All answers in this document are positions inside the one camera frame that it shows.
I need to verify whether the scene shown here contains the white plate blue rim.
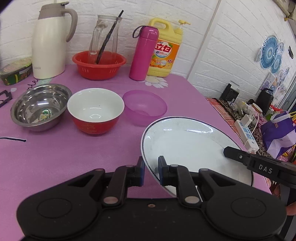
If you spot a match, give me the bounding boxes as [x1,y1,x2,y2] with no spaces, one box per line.
[140,116,253,186]

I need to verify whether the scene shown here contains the stainless steel bowl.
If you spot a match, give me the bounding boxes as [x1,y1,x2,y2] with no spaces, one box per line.
[11,84,72,132]

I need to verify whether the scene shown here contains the purple gift bag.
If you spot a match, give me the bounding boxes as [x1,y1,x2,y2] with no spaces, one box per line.
[260,111,295,159]

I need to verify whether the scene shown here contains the white power strip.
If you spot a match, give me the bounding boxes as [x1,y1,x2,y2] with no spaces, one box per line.
[234,114,259,154]

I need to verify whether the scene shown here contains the purple plastic bowl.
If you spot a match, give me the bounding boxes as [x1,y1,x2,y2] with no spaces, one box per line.
[122,90,168,127]

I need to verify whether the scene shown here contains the red and white ceramic bowl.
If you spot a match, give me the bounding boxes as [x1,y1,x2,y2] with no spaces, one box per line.
[67,88,125,135]

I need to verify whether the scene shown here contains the plaid blanket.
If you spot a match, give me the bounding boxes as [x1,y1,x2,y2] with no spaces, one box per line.
[206,98,243,142]

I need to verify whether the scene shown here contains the pink tablecloth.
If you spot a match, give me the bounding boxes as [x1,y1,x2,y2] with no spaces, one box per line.
[0,63,272,241]

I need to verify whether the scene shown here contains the black box on bed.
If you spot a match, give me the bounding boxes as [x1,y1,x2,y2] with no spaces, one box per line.
[219,83,239,102]

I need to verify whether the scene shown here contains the red plastic basket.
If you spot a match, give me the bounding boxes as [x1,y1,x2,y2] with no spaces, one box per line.
[72,51,126,80]

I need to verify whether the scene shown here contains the blue paper fan decoration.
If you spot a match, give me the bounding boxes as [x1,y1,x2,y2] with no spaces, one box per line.
[254,35,285,74]

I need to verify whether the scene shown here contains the pink thermos bottle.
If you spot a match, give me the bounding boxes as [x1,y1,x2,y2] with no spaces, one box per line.
[129,26,159,81]

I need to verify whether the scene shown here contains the dark stirring stick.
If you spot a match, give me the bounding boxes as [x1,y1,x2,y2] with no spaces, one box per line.
[95,9,125,65]

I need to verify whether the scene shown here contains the yellow detergent bottle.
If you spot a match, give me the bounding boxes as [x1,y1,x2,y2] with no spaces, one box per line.
[147,18,191,77]

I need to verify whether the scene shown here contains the clear glass pitcher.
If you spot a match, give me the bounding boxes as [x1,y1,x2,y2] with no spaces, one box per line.
[87,14,123,58]

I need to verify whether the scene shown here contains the instant noodle cup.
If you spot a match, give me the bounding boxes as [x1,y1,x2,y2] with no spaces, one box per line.
[1,57,32,86]

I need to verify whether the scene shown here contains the cream thermos jug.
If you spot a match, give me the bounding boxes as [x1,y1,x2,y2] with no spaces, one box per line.
[32,1,78,79]

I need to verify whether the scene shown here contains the black rectangular frame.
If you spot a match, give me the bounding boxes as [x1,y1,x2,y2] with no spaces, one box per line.
[0,90,13,108]

